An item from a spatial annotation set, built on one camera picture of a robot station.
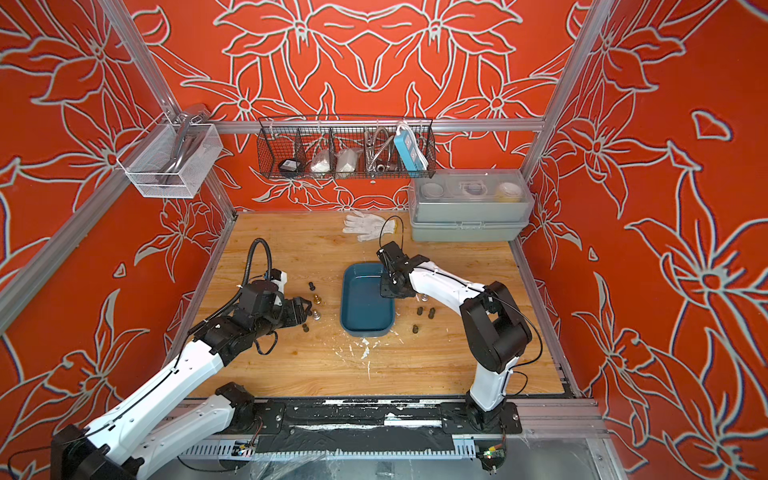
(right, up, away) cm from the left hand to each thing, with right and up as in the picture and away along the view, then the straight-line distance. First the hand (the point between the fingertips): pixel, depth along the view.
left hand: (304, 302), depth 79 cm
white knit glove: (+16, +22, +35) cm, 44 cm away
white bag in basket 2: (+10, +42, +13) cm, 46 cm away
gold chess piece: (+1, -2, +13) cm, 13 cm away
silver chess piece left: (+1, -6, +10) cm, 12 cm away
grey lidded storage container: (+52, +29, +22) cm, 64 cm away
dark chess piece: (-2, -10, +8) cm, 13 cm away
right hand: (+22, +1, +11) cm, 24 cm away
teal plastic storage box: (+15, -5, +11) cm, 20 cm away
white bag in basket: (+2, +40, +10) cm, 41 cm away
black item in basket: (-9, +41, +16) cm, 45 cm away
